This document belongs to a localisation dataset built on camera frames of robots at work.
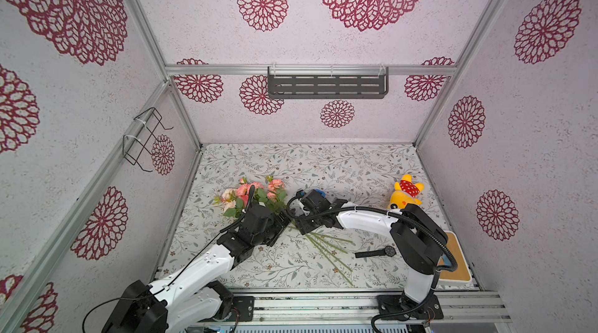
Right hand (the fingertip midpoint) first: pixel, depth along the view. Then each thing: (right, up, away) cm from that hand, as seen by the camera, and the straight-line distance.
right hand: (300, 220), depth 90 cm
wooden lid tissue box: (+54, -15, -13) cm, 57 cm away
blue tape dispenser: (+5, +12, -19) cm, 23 cm away
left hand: (-3, +2, -9) cm, 9 cm away
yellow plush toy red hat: (+44, +11, +5) cm, 45 cm away
